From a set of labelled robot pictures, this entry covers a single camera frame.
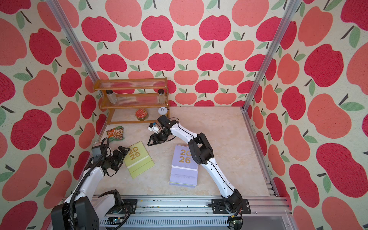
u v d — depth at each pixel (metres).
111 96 0.98
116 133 1.03
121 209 0.73
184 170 0.78
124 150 0.81
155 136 0.88
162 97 0.98
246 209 0.73
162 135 0.88
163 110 1.11
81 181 0.50
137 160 0.91
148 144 0.91
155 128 0.93
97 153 0.68
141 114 1.11
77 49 0.85
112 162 0.73
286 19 0.73
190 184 0.77
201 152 0.64
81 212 0.41
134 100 1.19
